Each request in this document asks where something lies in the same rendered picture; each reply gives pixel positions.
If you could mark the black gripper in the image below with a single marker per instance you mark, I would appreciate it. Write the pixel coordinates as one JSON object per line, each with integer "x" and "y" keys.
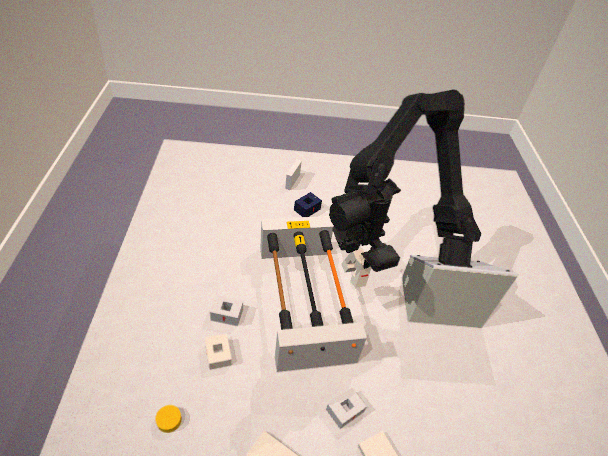
{"x": 380, "y": 256}

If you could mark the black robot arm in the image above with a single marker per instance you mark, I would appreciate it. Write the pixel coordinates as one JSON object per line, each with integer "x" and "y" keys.
{"x": 444, "y": 113}

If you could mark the yellow round disc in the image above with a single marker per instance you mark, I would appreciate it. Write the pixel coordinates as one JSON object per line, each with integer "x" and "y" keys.
{"x": 168, "y": 418}

